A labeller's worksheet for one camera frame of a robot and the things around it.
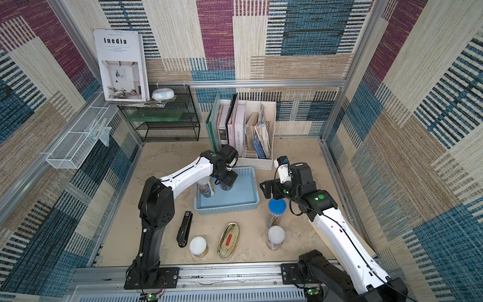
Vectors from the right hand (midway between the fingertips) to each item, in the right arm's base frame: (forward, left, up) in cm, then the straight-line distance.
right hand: (270, 180), depth 76 cm
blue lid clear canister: (-11, -1, -2) cm, 11 cm away
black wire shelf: (+48, +47, -15) cm, 69 cm away
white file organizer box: (+35, +8, -2) cm, 36 cm away
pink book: (+28, +14, +4) cm, 31 cm away
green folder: (+26, +25, +8) cm, 36 cm away
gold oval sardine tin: (-17, +17, -18) cm, 31 cm away
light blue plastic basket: (+4, +11, -19) cm, 23 cm away
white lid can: (+4, +28, -11) cm, 31 cm away
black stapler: (-13, +37, -19) cm, 44 cm away
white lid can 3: (-18, -1, -11) cm, 21 cm away
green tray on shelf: (+35, +54, +6) cm, 65 cm away
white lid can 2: (-20, +29, -16) cm, 39 cm away
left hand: (+12, +19, -14) cm, 27 cm away
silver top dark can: (+8, +20, -18) cm, 28 cm away
